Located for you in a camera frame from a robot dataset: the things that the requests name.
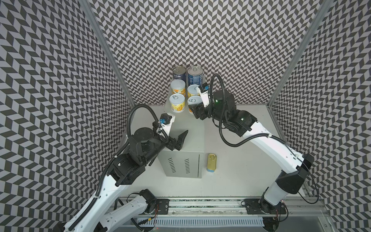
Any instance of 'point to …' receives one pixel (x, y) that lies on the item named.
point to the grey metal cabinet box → (187, 161)
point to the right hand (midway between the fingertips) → (196, 106)
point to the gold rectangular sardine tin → (211, 162)
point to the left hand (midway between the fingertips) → (177, 127)
